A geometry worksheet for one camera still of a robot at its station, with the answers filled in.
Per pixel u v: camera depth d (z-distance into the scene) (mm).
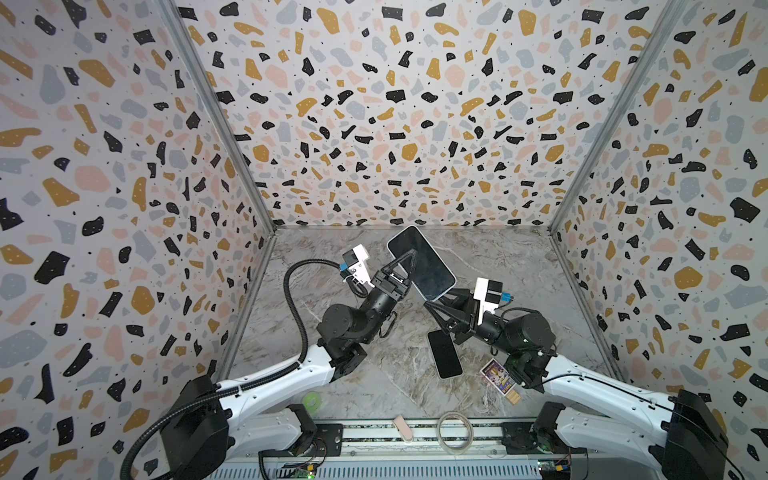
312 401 797
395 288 557
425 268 582
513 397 797
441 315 578
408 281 566
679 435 408
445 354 876
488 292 509
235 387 428
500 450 730
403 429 746
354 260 580
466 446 730
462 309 572
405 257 584
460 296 592
